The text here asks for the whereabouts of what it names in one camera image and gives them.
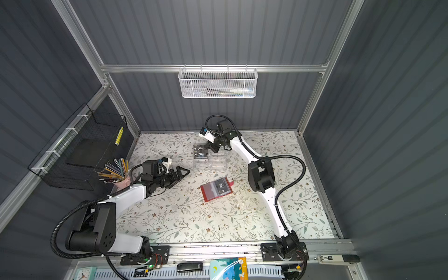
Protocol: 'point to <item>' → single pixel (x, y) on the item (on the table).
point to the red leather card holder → (216, 189)
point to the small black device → (189, 266)
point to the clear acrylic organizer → (216, 161)
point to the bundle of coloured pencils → (115, 171)
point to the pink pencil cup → (120, 185)
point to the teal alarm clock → (86, 273)
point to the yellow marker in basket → (119, 136)
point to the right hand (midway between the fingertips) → (208, 143)
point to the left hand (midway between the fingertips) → (186, 176)
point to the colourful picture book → (230, 268)
